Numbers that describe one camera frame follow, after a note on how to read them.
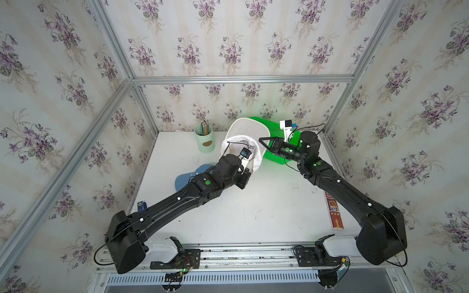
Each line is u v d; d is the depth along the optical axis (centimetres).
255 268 72
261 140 73
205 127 101
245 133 75
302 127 68
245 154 63
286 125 69
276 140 67
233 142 75
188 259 73
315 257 72
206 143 103
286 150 66
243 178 65
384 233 40
